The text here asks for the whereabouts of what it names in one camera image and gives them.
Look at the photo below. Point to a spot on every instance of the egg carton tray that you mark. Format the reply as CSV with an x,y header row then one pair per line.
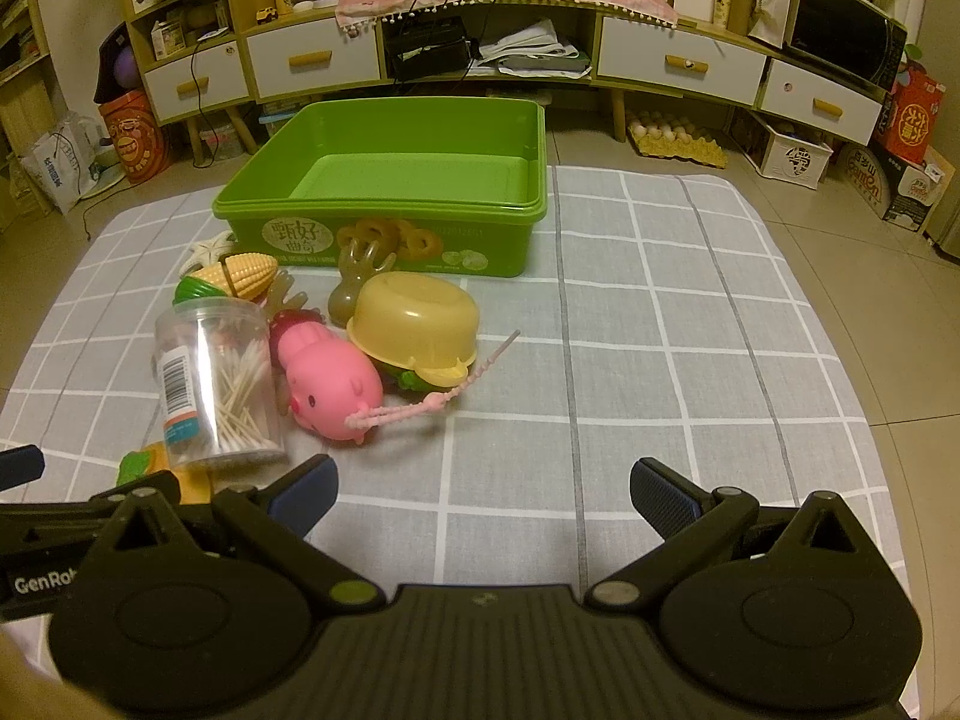
x,y
668,137

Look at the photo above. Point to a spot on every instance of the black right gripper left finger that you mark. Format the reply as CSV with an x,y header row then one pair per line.
x,y
271,524

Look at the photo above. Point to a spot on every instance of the translucent brown octopus toy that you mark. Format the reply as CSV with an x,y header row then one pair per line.
x,y
357,264

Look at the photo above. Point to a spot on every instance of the white decorated storage box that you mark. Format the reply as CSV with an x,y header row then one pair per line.
x,y
779,150

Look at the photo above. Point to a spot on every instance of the clear cotton swab jar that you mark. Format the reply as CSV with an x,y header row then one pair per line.
x,y
214,370

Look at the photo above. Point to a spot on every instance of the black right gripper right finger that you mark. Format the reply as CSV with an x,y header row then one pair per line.
x,y
697,529

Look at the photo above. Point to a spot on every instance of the wooden tv cabinet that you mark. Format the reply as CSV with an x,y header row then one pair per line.
x,y
198,55

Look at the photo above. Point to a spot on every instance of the white plastic bag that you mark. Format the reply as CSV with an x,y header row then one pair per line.
x,y
63,161

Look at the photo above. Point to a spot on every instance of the grey checked table cloth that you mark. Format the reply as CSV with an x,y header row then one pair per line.
x,y
659,321

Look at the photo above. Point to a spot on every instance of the pink pig toy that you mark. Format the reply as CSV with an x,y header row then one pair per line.
x,y
327,378

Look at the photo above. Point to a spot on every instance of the red cylindrical bin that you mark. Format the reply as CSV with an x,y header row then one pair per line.
x,y
138,139

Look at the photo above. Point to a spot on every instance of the yellow plastic bowl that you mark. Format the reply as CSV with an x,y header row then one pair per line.
x,y
402,315

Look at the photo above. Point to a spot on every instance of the black microwave oven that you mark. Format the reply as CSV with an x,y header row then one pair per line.
x,y
849,36

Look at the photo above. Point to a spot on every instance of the green plastic storage bin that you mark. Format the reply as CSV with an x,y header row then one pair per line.
x,y
447,184

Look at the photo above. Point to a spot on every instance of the yellow toy corn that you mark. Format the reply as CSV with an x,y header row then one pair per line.
x,y
242,276

